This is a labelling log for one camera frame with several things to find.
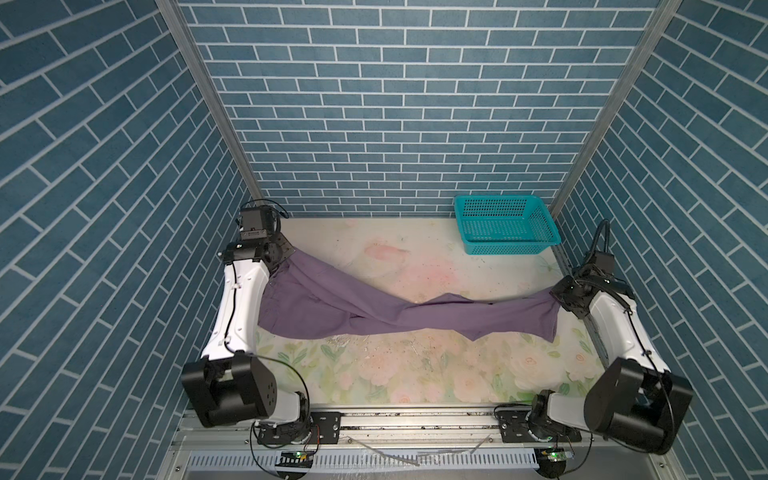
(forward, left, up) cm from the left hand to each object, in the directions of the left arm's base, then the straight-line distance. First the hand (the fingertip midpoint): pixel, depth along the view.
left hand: (282, 246), depth 81 cm
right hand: (-9, -78, -9) cm, 79 cm away
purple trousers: (-6, -6, -17) cm, 19 cm away
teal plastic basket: (+30, -77, -22) cm, 85 cm away
